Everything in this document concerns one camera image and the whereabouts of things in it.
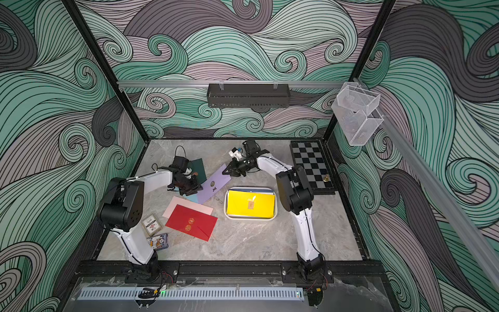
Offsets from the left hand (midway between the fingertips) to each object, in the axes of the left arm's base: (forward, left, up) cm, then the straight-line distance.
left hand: (201, 186), depth 96 cm
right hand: (+3, -12, +7) cm, 15 cm away
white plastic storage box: (-10, -26, +2) cm, 28 cm away
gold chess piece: (+3, -63, +4) cm, 63 cm away
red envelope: (-18, +1, -1) cm, 18 cm away
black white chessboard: (+20, -60, +2) cm, 63 cm away
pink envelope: (-8, +6, -2) cm, 10 cm away
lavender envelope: (-1, -7, +4) cm, 8 cm away
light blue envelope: (-6, +4, -1) cm, 7 cm away
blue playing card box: (-27, +14, -1) cm, 30 cm away
